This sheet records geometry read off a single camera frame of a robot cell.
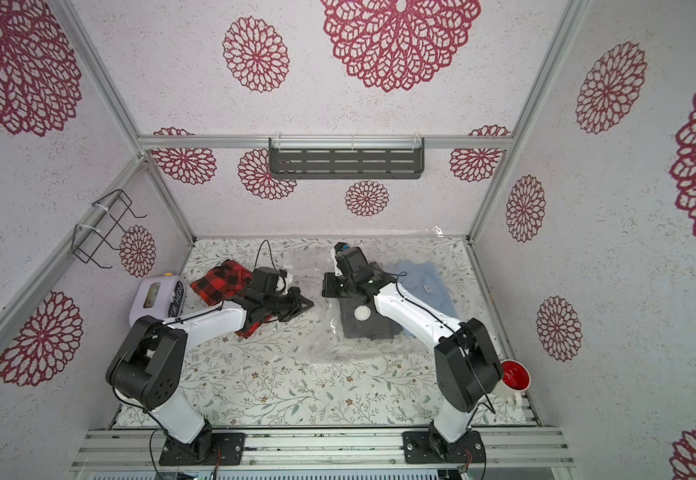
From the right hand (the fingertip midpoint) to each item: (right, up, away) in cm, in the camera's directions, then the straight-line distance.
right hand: (321, 280), depth 85 cm
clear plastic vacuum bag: (-2, -17, +10) cm, 20 cm away
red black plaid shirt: (-36, -2, +18) cm, 40 cm away
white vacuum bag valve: (+12, -11, +11) cm, 20 cm away
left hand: (-3, -7, +5) cm, 9 cm away
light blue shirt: (+36, -1, +26) cm, 45 cm away
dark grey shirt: (+17, -15, +8) cm, 24 cm away
